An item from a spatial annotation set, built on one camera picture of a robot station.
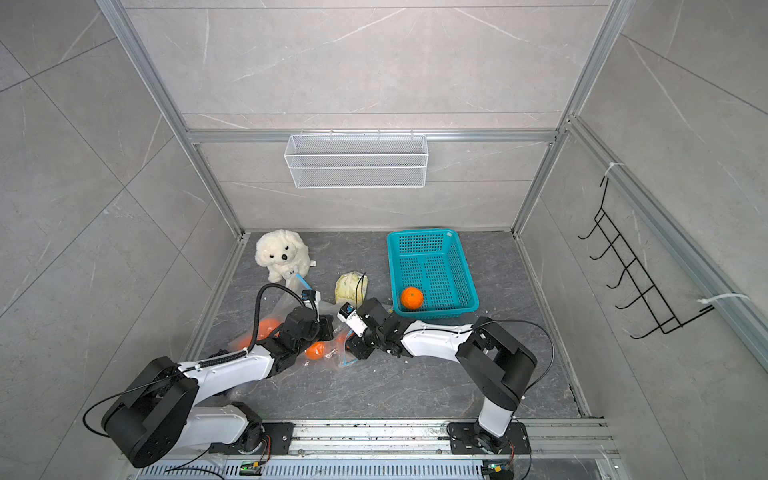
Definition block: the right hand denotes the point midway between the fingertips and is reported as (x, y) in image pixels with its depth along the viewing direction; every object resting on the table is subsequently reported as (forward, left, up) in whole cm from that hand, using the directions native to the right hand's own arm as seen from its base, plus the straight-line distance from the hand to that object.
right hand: (353, 339), depth 86 cm
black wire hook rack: (-10, -67, +28) cm, 73 cm away
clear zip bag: (+6, +22, +5) cm, 23 cm away
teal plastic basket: (+33, -27, -5) cm, 42 cm away
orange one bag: (-5, +10, +2) cm, 11 cm away
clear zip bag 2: (-5, +5, +5) cm, 8 cm away
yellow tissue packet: (+18, +2, 0) cm, 18 cm away
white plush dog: (+23, +22, +13) cm, 34 cm away
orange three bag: (+12, -18, +2) cm, 22 cm away
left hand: (+7, +5, +2) cm, 9 cm away
